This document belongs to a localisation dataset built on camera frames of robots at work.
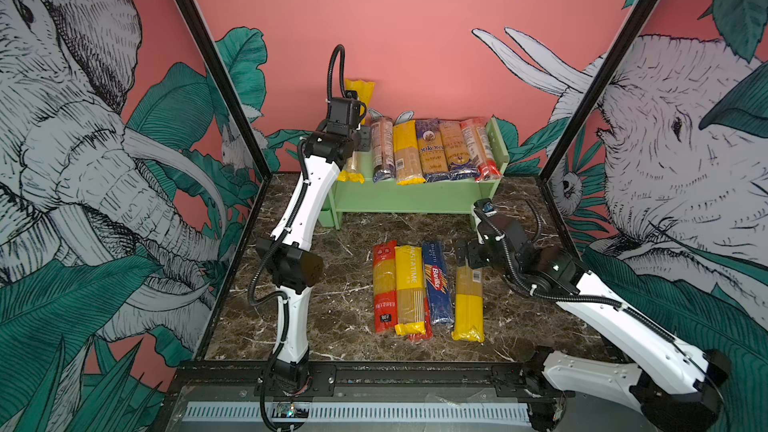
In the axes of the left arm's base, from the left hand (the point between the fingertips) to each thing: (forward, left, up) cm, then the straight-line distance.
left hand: (358, 124), depth 80 cm
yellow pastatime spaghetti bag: (-33, -14, -33) cm, 49 cm away
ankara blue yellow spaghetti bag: (-6, -21, -8) cm, 23 cm away
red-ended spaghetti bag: (+3, -35, -7) cm, 36 cm away
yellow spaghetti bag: (-42, -30, -35) cm, 62 cm away
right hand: (-30, -26, -11) cm, 41 cm away
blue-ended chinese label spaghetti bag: (-9, -28, -7) cm, 30 cm away
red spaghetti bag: (-32, -6, -35) cm, 48 cm away
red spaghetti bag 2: (-43, -18, -36) cm, 59 cm away
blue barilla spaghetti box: (-32, -22, -34) cm, 52 cm away
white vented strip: (-63, -2, -38) cm, 73 cm away
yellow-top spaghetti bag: (-8, -13, -8) cm, 17 cm away
